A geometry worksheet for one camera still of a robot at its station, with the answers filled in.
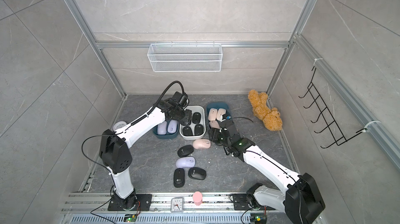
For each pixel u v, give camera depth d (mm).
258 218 715
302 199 400
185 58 1007
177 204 714
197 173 801
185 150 893
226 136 613
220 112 1070
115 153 480
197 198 672
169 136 963
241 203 730
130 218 710
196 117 1030
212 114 1046
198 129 975
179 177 790
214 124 989
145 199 742
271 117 948
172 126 977
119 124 1004
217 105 1107
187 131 973
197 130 977
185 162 837
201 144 923
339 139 579
